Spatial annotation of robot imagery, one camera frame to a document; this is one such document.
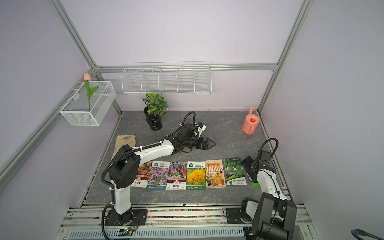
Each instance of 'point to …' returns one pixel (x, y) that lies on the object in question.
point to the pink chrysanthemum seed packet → (177, 176)
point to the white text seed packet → (234, 171)
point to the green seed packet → (255, 185)
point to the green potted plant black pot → (156, 107)
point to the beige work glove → (121, 140)
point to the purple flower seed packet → (159, 174)
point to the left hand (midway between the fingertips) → (211, 144)
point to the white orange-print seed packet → (215, 174)
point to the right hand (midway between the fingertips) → (246, 165)
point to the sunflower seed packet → (196, 175)
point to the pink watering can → (251, 122)
